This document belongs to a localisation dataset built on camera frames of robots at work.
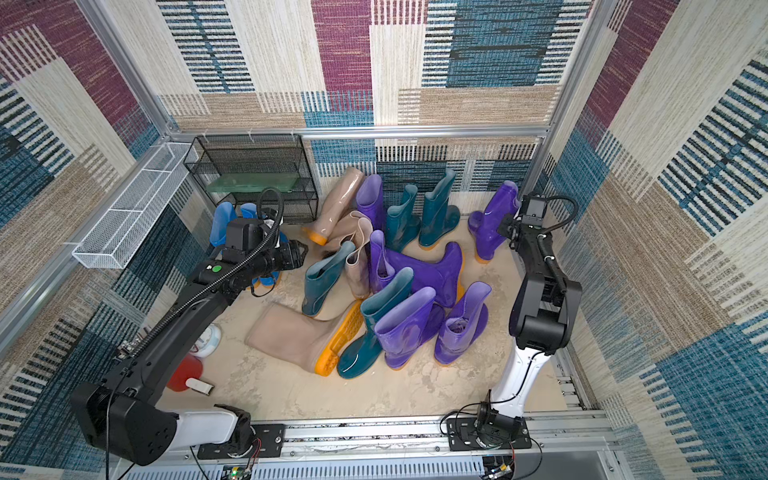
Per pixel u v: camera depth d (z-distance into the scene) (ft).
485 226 3.37
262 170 3.55
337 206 3.16
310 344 2.79
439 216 3.18
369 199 3.23
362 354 2.67
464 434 2.39
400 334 2.26
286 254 2.25
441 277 3.08
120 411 1.24
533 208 2.44
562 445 2.49
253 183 3.17
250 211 2.90
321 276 2.43
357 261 2.53
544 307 1.73
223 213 2.98
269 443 2.41
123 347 2.34
